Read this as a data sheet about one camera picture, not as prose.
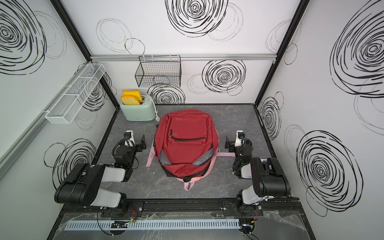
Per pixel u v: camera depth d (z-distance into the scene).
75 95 0.71
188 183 0.80
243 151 0.68
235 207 0.73
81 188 0.43
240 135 0.76
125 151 0.69
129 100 0.96
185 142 0.86
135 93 0.97
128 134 0.75
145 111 1.04
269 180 0.46
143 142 0.83
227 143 0.84
